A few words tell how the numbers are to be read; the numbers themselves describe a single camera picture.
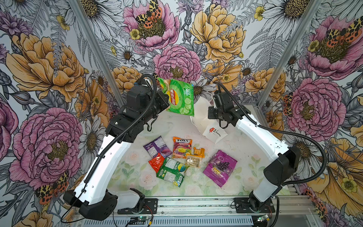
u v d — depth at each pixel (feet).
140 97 1.35
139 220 2.35
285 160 1.42
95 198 1.20
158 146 3.08
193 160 2.92
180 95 2.25
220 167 2.67
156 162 2.80
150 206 2.44
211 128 2.67
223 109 1.99
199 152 3.03
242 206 2.41
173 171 2.73
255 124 1.66
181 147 3.03
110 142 1.24
